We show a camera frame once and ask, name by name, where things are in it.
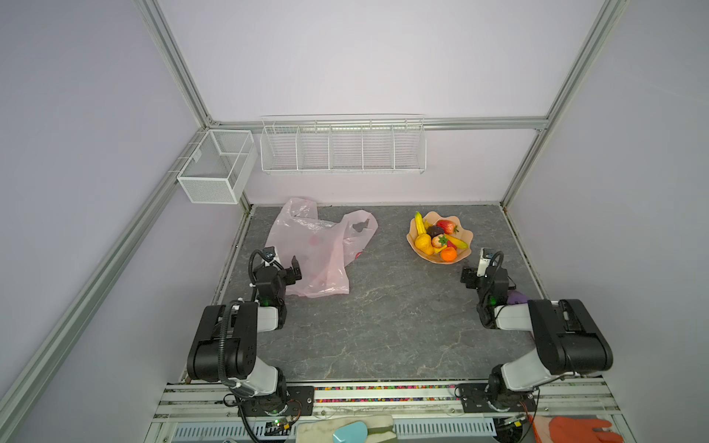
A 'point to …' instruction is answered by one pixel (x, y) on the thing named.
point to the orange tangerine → (449, 254)
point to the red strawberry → (449, 227)
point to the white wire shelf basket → (342, 144)
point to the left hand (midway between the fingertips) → (282, 260)
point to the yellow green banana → (419, 221)
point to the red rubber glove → (569, 429)
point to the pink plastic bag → (320, 250)
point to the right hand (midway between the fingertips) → (479, 262)
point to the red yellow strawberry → (439, 241)
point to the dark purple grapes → (434, 231)
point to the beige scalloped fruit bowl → (462, 233)
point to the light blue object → (352, 432)
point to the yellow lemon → (424, 243)
